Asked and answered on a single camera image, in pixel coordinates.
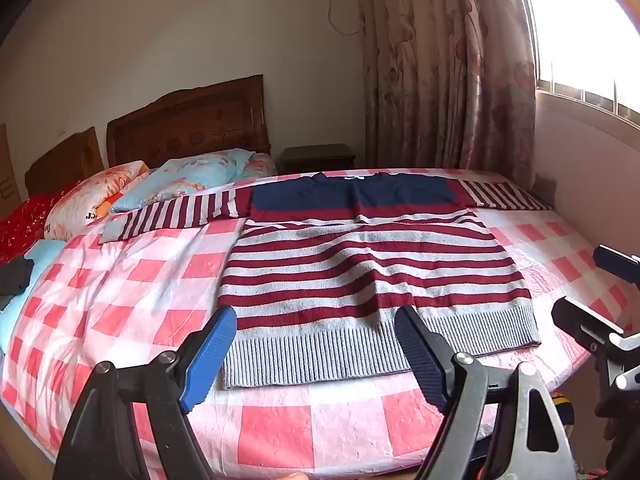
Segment red grey striped navy sweater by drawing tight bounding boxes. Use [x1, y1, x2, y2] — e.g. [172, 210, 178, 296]
[103, 174, 542, 389]

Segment pink checkered bed sheet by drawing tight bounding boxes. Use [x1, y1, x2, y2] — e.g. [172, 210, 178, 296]
[1, 210, 639, 479]

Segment light blue floral pillow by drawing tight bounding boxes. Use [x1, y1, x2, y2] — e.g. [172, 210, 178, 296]
[110, 148, 256, 214]

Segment light blue bed sheet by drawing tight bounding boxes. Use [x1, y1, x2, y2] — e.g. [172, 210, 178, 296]
[0, 237, 68, 356]

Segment orange floral pillow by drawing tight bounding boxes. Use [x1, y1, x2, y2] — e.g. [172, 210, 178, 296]
[43, 160, 149, 242]

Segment black cloth item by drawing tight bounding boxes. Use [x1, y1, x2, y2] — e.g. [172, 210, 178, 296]
[0, 256, 35, 311]

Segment window with metal bars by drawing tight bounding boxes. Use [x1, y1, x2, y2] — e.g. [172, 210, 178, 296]
[527, 0, 639, 124]

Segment red patterned blanket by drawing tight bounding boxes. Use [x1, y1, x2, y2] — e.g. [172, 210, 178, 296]
[0, 182, 78, 263]

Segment dark wooden nightstand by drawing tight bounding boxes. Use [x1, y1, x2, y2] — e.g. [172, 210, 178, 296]
[277, 144, 356, 174]

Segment small wooden headboard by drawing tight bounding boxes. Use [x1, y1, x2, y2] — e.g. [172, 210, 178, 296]
[25, 127, 105, 197]

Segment wooden louvered wardrobe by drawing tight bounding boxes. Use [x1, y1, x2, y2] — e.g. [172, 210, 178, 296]
[0, 124, 22, 219]

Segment large carved wooden headboard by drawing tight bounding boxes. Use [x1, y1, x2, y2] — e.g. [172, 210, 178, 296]
[106, 75, 271, 168]

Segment pink floral curtain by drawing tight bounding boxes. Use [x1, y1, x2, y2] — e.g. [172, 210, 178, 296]
[359, 0, 537, 188]

